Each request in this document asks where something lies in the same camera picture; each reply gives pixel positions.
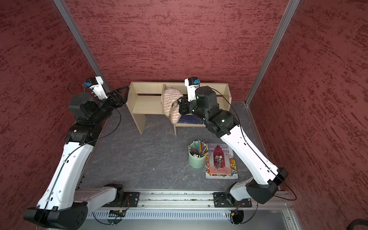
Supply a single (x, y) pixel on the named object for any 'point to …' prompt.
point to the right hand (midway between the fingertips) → (177, 102)
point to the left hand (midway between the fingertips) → (125, 92)
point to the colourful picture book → (221, 162)
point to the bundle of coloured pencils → (201, 149)
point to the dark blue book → (189, 119)
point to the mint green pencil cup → (196, 162)
